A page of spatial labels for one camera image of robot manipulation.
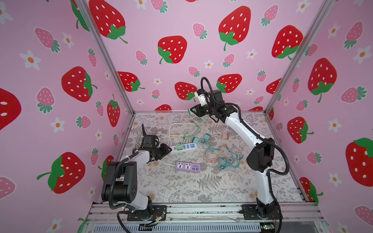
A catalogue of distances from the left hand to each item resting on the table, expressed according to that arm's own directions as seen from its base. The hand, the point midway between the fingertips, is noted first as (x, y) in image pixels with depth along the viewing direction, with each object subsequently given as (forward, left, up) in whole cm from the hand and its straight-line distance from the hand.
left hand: (170, 150), depth 94 cm
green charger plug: (+14, -13, +22) cm, 29 cm away
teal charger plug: (+10, -17, -2) cm, 20 cm away
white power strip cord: (+12, +2, -3) cm, 12 cm away
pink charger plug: (+14, -38, -2) cm, 41 cm away
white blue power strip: (+4, -9, -2) cm, 10 cm away
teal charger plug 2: (+13, -25, -3) cm, 28 cm away
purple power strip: (-11, -12, -2) cm, 16 cm away
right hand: (+13, -12, +24) cm, 30 cm away
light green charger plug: (+1, -6, +2) cm, 6 cm away
